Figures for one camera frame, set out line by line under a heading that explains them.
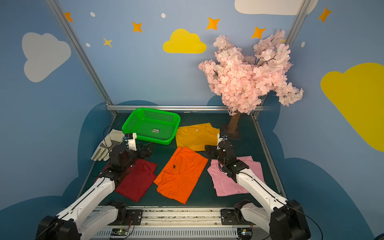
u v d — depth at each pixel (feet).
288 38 2.63
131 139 2.34
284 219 1.31
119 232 2.35
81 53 2.77
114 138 3.46
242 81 2.24
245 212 2.05
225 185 2.76
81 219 1.43
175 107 3.86
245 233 2.40
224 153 2.02
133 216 2.45
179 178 2.87
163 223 2.41
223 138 2.36
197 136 3.53
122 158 2.02
